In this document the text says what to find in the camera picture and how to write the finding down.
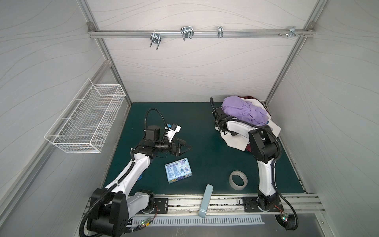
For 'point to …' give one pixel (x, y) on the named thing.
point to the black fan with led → (287, 221)
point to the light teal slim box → (206, 201)
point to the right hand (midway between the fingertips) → (229, 118)
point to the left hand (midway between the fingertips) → (189, 143)
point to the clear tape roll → (242, 176)
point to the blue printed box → (177, 170)
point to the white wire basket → (86, 123)
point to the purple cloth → (237, 107)
